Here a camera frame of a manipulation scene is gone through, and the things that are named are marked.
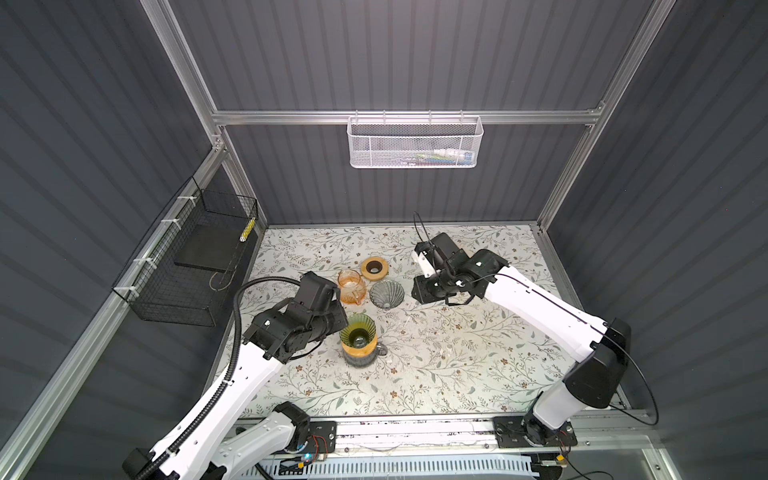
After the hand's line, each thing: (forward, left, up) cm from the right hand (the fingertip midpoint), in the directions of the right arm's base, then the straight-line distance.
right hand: (417, 295), depth 77 cm
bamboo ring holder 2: (-12, +15, -9) cm, 21 cm away
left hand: (-6, +18, +2) cm, 19 cm away
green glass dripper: (-6, +15, -9) cm, 19 cm away
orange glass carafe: (+15, +21, -18) cm, 31 cm away
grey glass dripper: (+11, +9, -17) cm, 22 cm away
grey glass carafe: (-11, +15, -17) cm, 25 cm away
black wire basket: (+1, +57, +9) cm, 58 cm away
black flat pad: (+8, +52, +11) cm, 54 cm away
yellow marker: (+16, +47, +9) cm, 50 cm away
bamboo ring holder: (+23, +13, -18) cm, 32 cm away
